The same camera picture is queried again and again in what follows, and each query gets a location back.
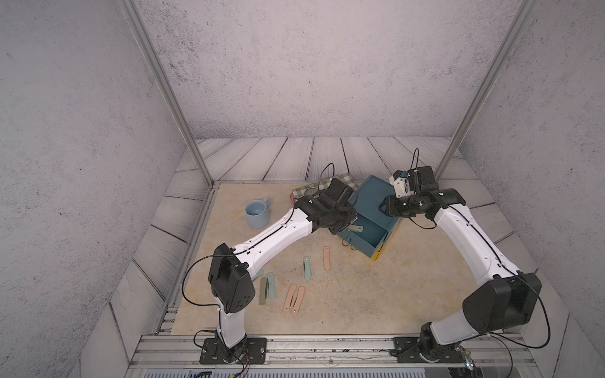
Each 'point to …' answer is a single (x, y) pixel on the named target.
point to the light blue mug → (257, 213)
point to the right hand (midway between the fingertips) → (386, 207)
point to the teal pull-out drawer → (366, 240)
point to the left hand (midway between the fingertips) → (364, 220)
